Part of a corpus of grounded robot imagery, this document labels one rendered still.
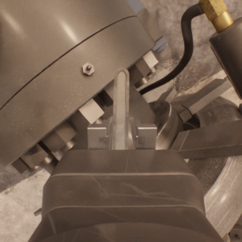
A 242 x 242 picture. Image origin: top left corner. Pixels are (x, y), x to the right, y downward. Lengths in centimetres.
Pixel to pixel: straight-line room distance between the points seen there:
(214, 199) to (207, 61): 101
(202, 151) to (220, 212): 12
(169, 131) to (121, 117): 32
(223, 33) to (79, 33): 27
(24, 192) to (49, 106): 155
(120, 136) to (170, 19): 108
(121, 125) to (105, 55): 19
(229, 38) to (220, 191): 28
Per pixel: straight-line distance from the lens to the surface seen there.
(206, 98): 61
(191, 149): 42
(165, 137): 46
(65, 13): 35
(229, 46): 42
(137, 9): 94
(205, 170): 39
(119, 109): 16
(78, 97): 31
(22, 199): 189
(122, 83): 16
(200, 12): 43
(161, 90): 120
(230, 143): 38
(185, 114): 60
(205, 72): 126
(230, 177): 38
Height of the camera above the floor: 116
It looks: 71 degrees down
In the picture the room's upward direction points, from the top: 172 degrees counter-clockwise
